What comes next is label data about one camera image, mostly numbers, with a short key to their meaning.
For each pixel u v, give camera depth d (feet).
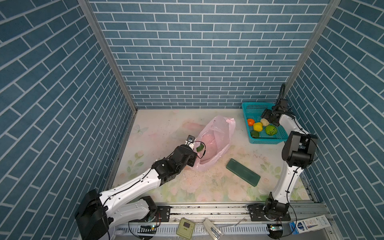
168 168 1.88
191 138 2.19
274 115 2.54
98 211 1.27
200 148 3.09
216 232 2.23
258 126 3.43
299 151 1.83
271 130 3.33
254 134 3.31
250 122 3.55
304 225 2.28
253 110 3.79
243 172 2.88
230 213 2.48
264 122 3.44
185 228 2.25
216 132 3.23
